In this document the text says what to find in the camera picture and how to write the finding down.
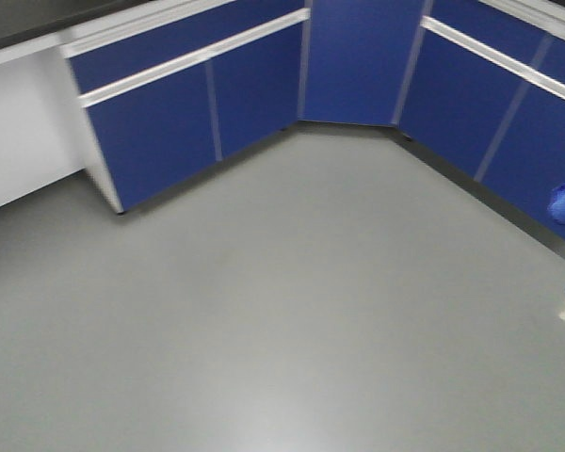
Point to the dark-top bench with blue cabinets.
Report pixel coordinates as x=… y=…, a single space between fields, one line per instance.
x=475 y=103
x=169 y=132

